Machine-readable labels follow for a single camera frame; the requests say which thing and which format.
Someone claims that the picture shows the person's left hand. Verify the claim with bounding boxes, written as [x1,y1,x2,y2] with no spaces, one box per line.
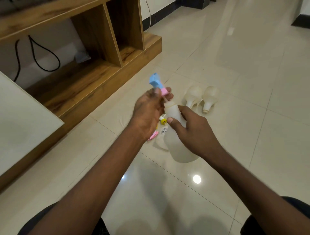
[129,87,174,142]

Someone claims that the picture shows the person's right hand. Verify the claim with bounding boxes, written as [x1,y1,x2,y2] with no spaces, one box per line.
[166,105,223,160]

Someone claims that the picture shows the wooden cabinet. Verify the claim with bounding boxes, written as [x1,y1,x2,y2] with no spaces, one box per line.
[0,0,162,192]

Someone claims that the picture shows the person's right forearm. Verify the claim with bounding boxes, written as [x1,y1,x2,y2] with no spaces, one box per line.
[203,145,310,235]

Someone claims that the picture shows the person's left forearm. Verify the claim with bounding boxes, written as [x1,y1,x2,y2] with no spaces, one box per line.
[29,123,148,235]

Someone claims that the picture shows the grey plastic pouch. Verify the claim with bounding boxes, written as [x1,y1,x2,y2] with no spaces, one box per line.
[74,50,92,64]

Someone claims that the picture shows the black baseboard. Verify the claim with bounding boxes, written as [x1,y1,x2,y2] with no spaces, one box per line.
[142,0,211,31]

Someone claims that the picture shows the black trousers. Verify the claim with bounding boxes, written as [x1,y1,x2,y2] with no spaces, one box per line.
[17,196,310,235]

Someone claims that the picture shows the black plinth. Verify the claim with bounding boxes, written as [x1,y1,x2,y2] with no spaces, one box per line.
[291,14,310,29]

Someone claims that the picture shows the thin white cable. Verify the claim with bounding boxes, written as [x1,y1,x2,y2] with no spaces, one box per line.
[145,0,152,31]

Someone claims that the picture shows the black looped cable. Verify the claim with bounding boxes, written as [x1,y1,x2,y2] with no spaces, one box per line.
[28,35,61,72]

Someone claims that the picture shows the black hanging cable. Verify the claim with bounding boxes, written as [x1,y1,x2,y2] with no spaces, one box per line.
[13,39,21,82]

